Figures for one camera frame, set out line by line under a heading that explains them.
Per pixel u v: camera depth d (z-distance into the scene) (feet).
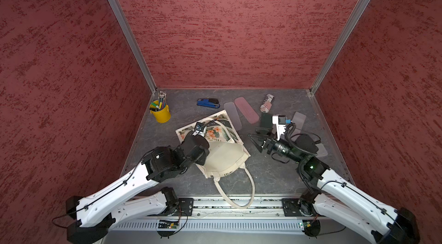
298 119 3.42
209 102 3.61
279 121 1.97
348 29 2.89
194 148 1.52
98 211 1.29
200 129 1.92
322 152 2.95
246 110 3.58
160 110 3.19
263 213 2.41
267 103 3.60
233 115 3.52
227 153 2.90
